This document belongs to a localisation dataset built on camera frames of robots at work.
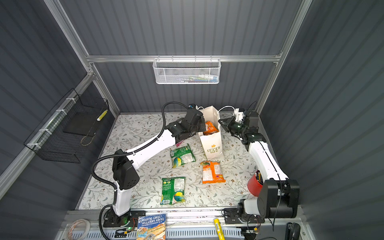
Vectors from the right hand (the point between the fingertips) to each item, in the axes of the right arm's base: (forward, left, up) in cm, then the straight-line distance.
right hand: (219, 121), depth 78 cm
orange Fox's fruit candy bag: (+4, +4, -10) cm, 12 cm away
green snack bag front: (-28, +26, -25) cm, 45 cm away
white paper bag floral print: (-8, +4, -9) cm, 13 cm away
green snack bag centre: (-7, +22, -24) cm, 34 cm away
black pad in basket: (-4, +70, +4) cm, 70 cm away
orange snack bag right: (-18, +4, -25) cm, 30 cm away
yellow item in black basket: (+4, +65, +2) cm, 65 cm away
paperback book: (-45, +34, -24) cm, 61 cm away
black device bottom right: (-46, -30, -23) cm, 60 cm away
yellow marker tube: (-47, +2, -25) cm, 54 cm away
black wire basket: (-17, +77, +7) cm, 79 cm away
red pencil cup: (-23, -21, -28) cm, 42 cm away
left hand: (+2, +8, -2) cm, 9 cm away
